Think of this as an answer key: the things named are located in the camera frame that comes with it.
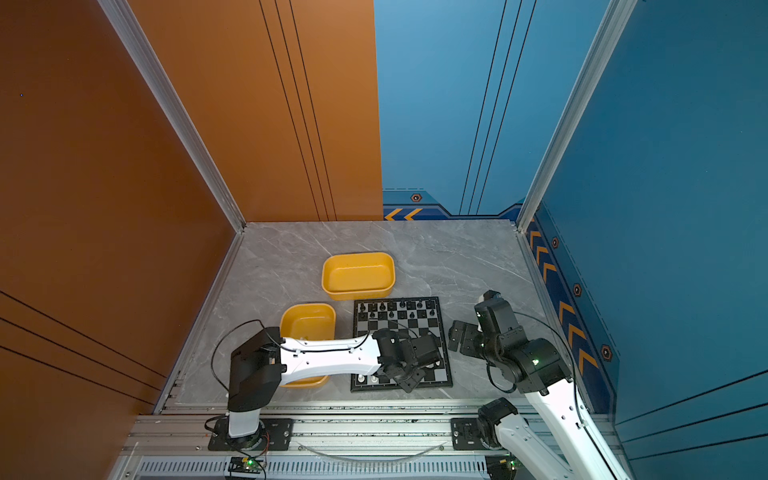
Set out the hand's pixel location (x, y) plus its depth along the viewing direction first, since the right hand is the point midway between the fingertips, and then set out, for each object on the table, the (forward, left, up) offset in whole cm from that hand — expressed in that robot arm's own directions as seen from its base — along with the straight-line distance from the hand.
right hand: (461, 336), depth 72 cm
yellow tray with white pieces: (+13, +44, -16) cm, 48 cm away
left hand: (-5, +11, -13) cm, 18 cm away
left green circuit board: (-24, +53, -18) cm, 61 cm away
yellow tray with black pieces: (+30, +30, -17) cm, 46 cm away
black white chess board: (+13, +11, -15) cm, 23 cm away
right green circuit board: (-24, -9, -20) cm, 33 cm away
